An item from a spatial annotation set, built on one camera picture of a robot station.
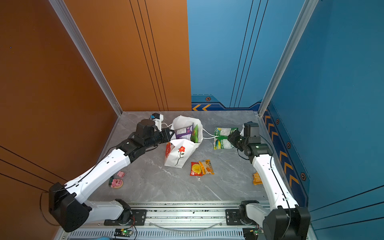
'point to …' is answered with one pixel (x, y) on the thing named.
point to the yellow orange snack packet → (206, 167)
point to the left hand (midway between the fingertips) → (176, 130)
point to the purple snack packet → (185, 133)
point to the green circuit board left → (123, 232)
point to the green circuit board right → (251, 233)
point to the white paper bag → (178, 150)
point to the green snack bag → (194, 136)
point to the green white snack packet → (221, 141)
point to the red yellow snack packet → (196, 169)
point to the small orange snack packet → (257, 180)
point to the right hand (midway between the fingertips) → (227, 135)
